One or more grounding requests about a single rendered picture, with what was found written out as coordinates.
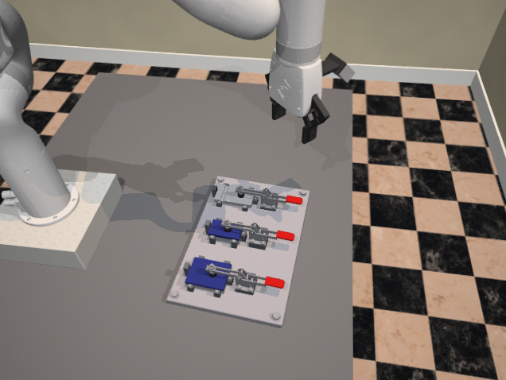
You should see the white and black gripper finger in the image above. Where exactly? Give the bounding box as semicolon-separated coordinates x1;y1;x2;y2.
302;94;329;144
265;73;286;120

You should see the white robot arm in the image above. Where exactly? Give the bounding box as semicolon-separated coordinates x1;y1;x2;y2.
0;0;355;227

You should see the blue flat plate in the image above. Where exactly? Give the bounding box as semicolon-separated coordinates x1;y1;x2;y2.
185;257;232;293

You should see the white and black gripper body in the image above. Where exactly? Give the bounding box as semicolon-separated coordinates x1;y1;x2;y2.
269;47;322;118

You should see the blue flat metal blank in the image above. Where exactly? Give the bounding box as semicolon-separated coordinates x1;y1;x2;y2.
208;219;242;244

